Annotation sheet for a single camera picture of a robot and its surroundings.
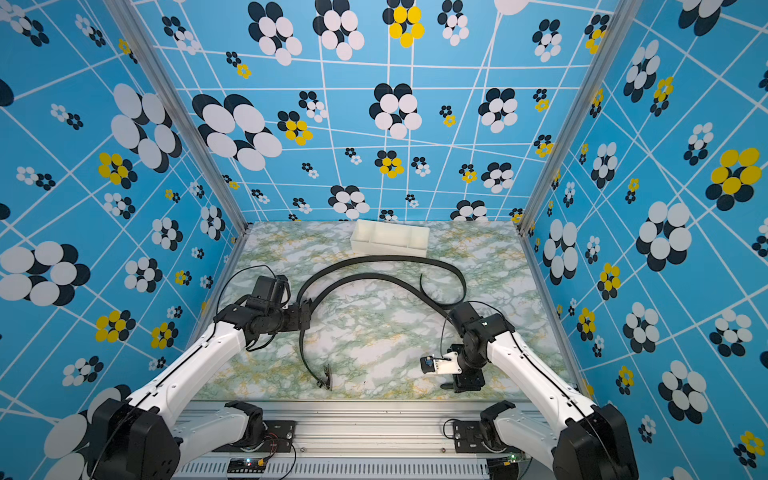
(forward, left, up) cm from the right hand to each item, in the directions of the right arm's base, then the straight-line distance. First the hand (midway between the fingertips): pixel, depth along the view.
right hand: (462, 368), depth 79 cm
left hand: (+13, +46, +6) cm, 48 cm away
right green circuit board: (-19, -10, -5) cm, 22 cm away
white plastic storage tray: (+51, +21, -3) cm, 55 cm away
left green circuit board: (-21, +55, -7) cm, 59 cm away
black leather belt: (-4, +37, -1) cm, 37 cm away
